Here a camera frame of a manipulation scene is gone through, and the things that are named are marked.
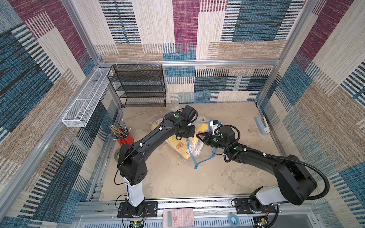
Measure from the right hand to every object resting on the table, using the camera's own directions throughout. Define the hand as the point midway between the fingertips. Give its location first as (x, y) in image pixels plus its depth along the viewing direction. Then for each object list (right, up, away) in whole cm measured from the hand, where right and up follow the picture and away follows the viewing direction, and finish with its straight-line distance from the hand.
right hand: (197, 136), depth 83 cm
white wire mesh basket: (-59, +20, -7) cm, 62 cm away
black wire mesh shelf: (-42, +36, +25) cm, 60 cm away
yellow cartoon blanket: (-5, -6, -4) cm, 8 cm away
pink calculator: (-11, -38, -13) cm, 41 cm away
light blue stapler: (+49, +6, +20) cm, 53 cm away
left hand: (-4, +2, 0) cm, 4 cm away
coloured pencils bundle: (-49, +2, +8) cm, 50 cm away
